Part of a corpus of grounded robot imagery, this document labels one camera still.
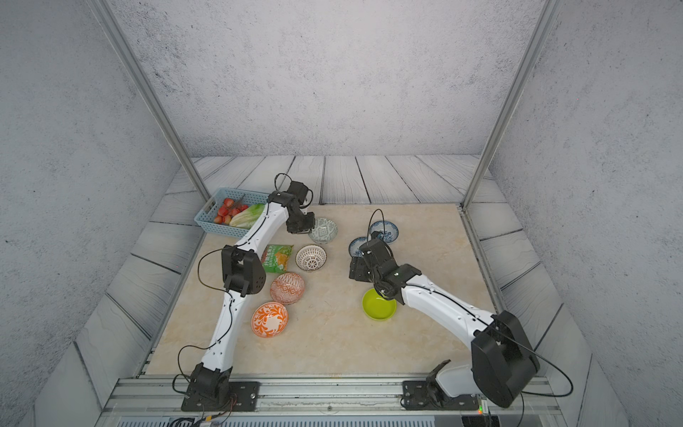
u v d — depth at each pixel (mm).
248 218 1082
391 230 1054
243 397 729
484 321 437
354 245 1021
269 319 867
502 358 410
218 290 659
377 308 892
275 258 986
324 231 1078
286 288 936
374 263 627
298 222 912
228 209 1147
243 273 659
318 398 741
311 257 1016
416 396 726
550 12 701
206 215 1118
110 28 722
